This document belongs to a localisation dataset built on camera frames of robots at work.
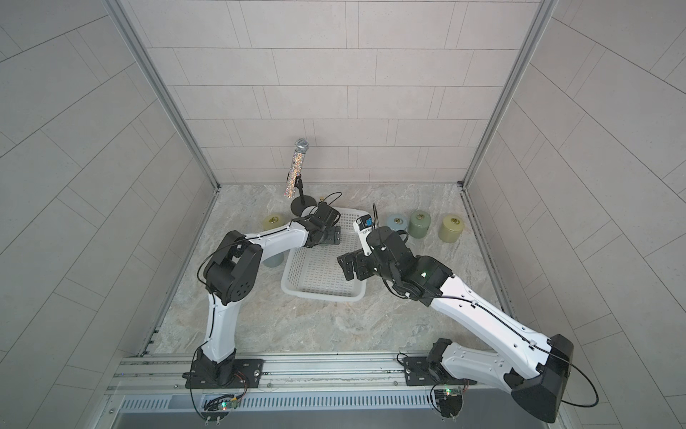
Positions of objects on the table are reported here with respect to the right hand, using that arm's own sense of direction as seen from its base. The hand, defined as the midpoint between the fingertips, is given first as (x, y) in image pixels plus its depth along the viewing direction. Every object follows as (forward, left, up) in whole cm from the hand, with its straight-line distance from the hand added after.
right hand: (351, 256), depth 70 cm
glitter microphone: (+34, +17, +3) cm, 39 cm away
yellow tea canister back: (+17, -35, -15) cm, 42 cm away
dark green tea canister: (+21, -25, -16) cm, 36 cm away
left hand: (+24, +8, -21) cm, 32 cm away
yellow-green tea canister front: (+23, +28, -12) cm, 38 cm away
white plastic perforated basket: (+6, +13, -20) cm, 25 cm away
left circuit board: (-29, +35, -20) cm, 50 cm away
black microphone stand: (+37, +20, -18) cm, 46 cm away
